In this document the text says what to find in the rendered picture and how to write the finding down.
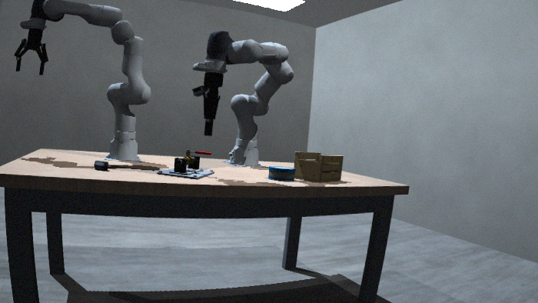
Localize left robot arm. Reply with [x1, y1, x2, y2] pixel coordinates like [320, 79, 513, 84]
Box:
[193, 31, 294, 166]

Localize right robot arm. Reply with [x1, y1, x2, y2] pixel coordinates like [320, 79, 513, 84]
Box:
[20, 0, 151, 161]

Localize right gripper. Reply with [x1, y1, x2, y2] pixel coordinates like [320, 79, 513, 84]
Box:
[15, 28, 48, 75]

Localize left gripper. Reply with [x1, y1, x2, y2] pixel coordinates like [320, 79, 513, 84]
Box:
[203, 72, 224, 136]

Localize blue round tin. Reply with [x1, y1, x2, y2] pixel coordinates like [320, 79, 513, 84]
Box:
[268, 166, 296, 181]

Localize brown wooden crate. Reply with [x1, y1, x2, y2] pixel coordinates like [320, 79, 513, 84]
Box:
[294, 152, 343, 183]

